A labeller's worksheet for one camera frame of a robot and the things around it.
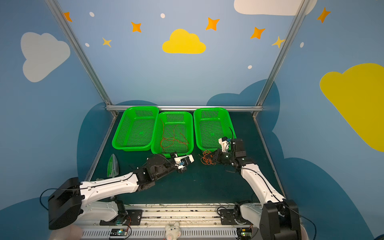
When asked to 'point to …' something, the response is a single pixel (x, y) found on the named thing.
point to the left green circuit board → (118, 232)
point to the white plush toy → (172, 232)
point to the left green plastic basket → (138, 129)
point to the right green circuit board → (244, 232)
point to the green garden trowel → (112, 168)
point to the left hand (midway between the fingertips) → (191, 150)
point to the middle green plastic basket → (170, 119)
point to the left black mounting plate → (133, 217)
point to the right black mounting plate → (227, 218)
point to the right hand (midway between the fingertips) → (210, 154)
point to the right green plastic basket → (210, 125)
